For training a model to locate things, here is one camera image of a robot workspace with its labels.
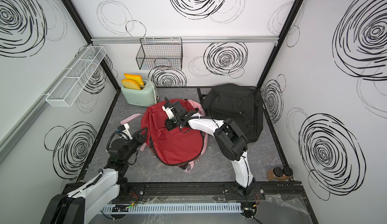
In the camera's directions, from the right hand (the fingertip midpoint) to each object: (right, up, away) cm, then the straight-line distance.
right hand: (165, 124), depth 89 cm
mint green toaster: (-14, +17, +12) cm, 25 cm away
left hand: (-9, -2, -6) cm, 11 cm away
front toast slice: (-23, +24, +5) cm, 34 cm away
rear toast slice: (-20, +28, +8) cm, 35 cm away
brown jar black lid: (+56, -21, -18) cm, 63 cm away
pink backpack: (+19, +10, +14) cm, 26 cm away
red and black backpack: (+50, +11, +10) cm, 52 cm away
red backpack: (+7, -11, -8) cm, 16 cm away
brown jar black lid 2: (+62, -20, -18) cm, 68 cm away
